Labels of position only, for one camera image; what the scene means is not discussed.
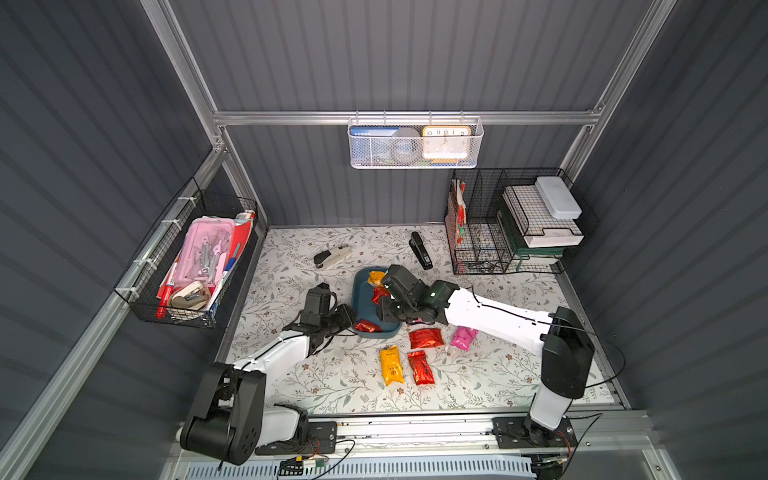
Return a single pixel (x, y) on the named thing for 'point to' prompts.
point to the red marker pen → (164, 299)
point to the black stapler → (421, 251)
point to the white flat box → (558, 197)
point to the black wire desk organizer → (483, 239)
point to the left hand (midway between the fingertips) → (355, 315)
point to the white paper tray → (535, 221)
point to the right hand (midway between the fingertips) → (385, 307)
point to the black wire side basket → (196, 303)
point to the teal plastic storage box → (364, 307)
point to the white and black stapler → (326, 259)
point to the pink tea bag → (463, 336)
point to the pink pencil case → (205, 251)
